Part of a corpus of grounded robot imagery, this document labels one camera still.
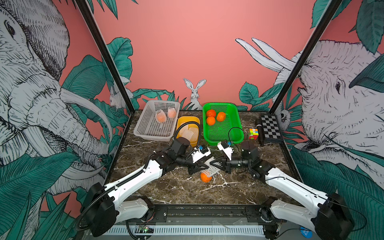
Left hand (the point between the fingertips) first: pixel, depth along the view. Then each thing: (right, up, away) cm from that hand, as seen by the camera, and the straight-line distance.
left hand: (207, 163), depth 72 cm
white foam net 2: (-13, +14, +28) cm, 34 cm away
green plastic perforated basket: (+20, +15, +36) cm, 44 cm away
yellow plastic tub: (-11, +17, +35) cm, 40 cm away
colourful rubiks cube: (+34, +13, +29) cm, 47 cm away
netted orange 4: (-1, -8, +4) cm, 9 cm away
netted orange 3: (-24, +28, +38) cm, 53 cm away
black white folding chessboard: (+49, +17, +35) cm, 62 cm away
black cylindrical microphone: (+41, +18, +36) cm, 58 cm away
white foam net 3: (+2, -3, -1) cm, 4 cm away
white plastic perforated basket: (-34, +22, +36) cm, 54 cm away
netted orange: (+13, +25, +38) cm, 47 cm away
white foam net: (-6, +15, +31) cm, 35 cm away
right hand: (+2, +1, -1) cm, 2 cm away
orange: (+6, +28, +39) cm, 49 cm away
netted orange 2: (+5, +22, +35) cm, 42 cm away
